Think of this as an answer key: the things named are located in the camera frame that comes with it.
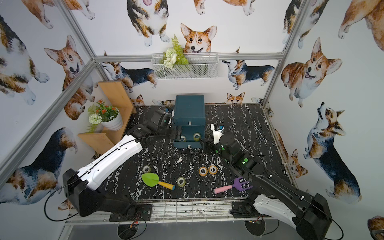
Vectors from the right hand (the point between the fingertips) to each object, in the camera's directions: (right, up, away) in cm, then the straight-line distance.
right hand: (208, 134), depth 74 cm
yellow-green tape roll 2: (-15, -5, +17) cm, 23 cm away
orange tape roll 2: (+4, -22, +13) cm, 26 cm away
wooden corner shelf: (-61, +22, +31) cm, 72 cm away
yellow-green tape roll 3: (-36, -22, +13) cm, 44 cm away
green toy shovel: (-31, -26, +9) cm, 42 cm away
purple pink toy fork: (+17, -29, +9) cm, 35 cm away
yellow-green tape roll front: (-15, -28, +9) cm, 33 cm away
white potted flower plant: (-61, +8, +20) cm, 65 cm away
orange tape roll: (-2, -23, +13) cm, 27 cm away
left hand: (-17, +4, +4) cm, 18 cm away
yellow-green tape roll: (-6, -3, +18) cm, 19 cm away
